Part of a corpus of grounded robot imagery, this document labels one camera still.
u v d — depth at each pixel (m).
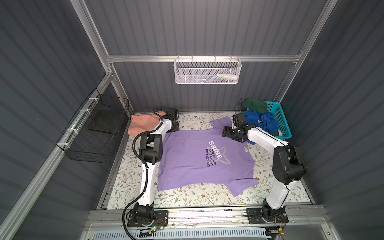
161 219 0.72
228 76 0.86
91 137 0.72
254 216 0.74
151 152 0.65
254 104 1.15
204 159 0.94
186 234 0.77
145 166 0.63
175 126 0.95
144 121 1.13
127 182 0.86
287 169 0.49
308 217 0.74
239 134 0.70
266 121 1.02
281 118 1.07
